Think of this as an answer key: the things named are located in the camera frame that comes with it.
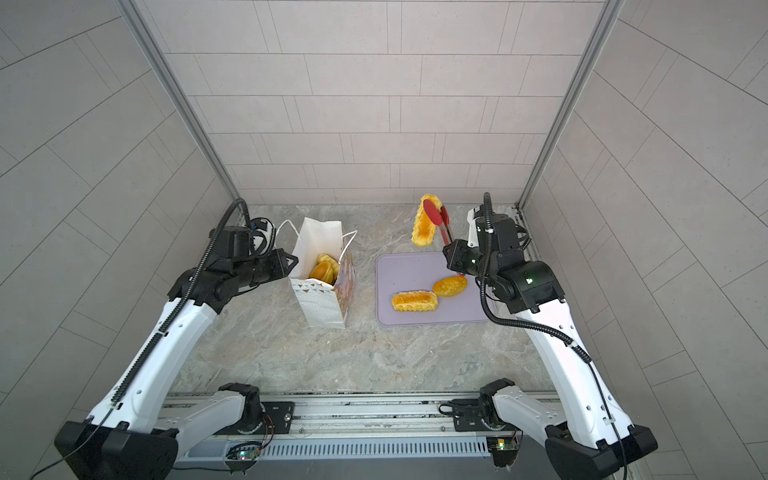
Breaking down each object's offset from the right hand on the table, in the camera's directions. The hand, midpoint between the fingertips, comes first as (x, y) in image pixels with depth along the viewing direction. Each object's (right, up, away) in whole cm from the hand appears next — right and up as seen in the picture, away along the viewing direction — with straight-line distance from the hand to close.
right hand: (443, 249), depth 67 cm
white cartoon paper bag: (-29, -15, +8) cm, 34 cm away
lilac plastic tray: (-3, -9, +30) cm, 31 cm away
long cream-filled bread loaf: (-5, -17, +19) cm, 26 cm away
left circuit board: (-44, -46, -3) cm, 64 cm away
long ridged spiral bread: (-29, -7, +19) cm, 35 cm away
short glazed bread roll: (-4, +5, +8) cm, 10 cm away
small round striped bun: (-31, -7, +17) cm, 36 cm away
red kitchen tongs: (0, +7, +5) cm, 9 cm away
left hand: (-34, -2, +6) cm, 34 cm away
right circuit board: (+14, -46, +1) cm, 48 cm away
